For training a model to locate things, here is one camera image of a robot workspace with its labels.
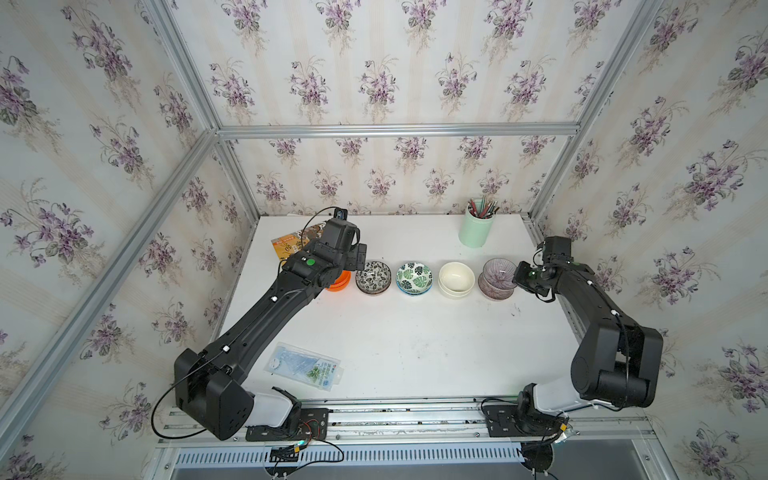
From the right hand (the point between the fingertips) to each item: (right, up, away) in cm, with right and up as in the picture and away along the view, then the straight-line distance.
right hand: (519, 278), depth 90 cm
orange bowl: (-56, -2, +2) cm, 56 cm away
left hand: (-51, +9, -11) cm, 53 cm away
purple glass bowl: (-6, -1, +3) cm, 7 cm away
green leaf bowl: (-32, -2, +8) cm, 33 cm away
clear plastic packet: (-64, -24, -8) cm, 69 cm away
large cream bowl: (-18, -1, +6) cm, 19 cm away
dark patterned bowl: (-45, -2, +8) cm, 46 cm away
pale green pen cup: (-9, +16, +13) cm, 22 cm away
